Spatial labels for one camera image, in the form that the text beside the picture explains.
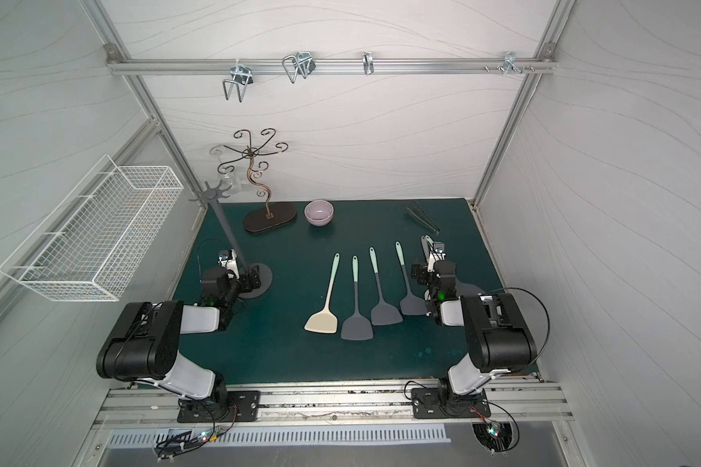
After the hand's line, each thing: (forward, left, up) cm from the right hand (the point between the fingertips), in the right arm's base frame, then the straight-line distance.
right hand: (434, 257), depth 94 cm
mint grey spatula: (-23, +25, -4) cm, 34 cm away
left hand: (-6, +62, 0) cm, 63 cm away
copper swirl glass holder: (+16, +64, -3) cm, 66 cm away
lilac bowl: (+23, +42, -4) cm, 48 cm away
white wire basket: (-20, +87, +27) cm, 94 cm away
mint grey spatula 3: (-12, +7, -10) cm, 17 cm away
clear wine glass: (+20, +72, +15) cm, 76 cm away
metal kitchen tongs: (+27, +2, -7) cm, 28 cm away
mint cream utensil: (-21, +34, -5) cm, 40 cm away
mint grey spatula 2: (-16, +17, -9) cm, 25 cm away
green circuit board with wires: (-52, +68, -9) cm, 86 cm away
